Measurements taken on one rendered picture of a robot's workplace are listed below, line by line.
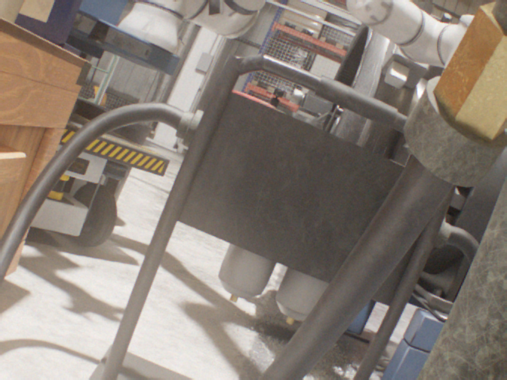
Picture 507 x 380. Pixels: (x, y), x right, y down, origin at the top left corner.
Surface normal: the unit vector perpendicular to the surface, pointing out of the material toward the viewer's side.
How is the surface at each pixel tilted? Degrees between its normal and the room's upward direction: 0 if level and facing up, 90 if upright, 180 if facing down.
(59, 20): 103
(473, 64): 109
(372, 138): 96
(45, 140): 90
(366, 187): 90
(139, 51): 90
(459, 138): 127
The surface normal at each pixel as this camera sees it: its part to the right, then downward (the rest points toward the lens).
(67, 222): 0.74, 0.35
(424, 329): 0.01, 0.07
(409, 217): -0.23, 0.64
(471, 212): -0.11, 0.34
